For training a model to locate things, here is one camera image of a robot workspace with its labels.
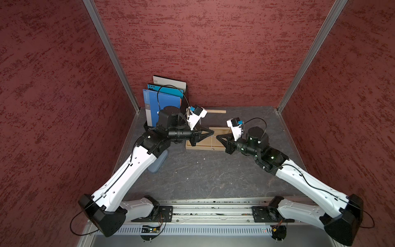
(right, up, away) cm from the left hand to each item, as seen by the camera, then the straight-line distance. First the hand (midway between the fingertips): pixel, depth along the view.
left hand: (210, 135), depth 61 cm
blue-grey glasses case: (-31, -21, +27) cm, 46 cm away
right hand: (+4, -3, +8) cm, 9 cm away
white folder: (-30, +33, +37) cm, 58 cm away
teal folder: (-19, +24, +31) cm, 43 cm away
